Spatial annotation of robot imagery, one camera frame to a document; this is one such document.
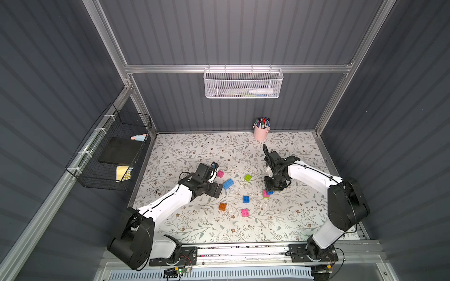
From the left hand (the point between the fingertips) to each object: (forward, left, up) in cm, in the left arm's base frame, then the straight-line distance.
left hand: (215, 186), depth 86 cm
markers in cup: (+41, -29, +5) cm, 50 cm away
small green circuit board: (-34, +16, -8) cm, 39 cm away
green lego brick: (+8, -18, -6) cm, 21 cm away
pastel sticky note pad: (+16, +36, +19) cm, 43 cm away
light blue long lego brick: (+5, -7, -7) cm, 10 cm away
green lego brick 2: (-3, -27, -8) cm, 28 cm away
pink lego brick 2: (-2, -25, -5) cm, 26 cm away
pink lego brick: (+12, -2, -7) cm, 14 cm away
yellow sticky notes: (-4, +37, +19) cm, 41 cm away
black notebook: (+6, +39, +21) cm, 45 cm away
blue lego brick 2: (-3, -28, -3) cm, 28 cm away
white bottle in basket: (+42, -25, +27) cm, 56 cm away
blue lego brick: (-4, -16, -7) cm, 18 cm away
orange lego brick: (-8, -4, -7) cm, 11 cm away
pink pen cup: (+38, -28, -2) cm, 47 cm away
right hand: (-2, -28, -3) cm, 28 cm away
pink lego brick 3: (-11, -15, -7) cm, 20 cm away
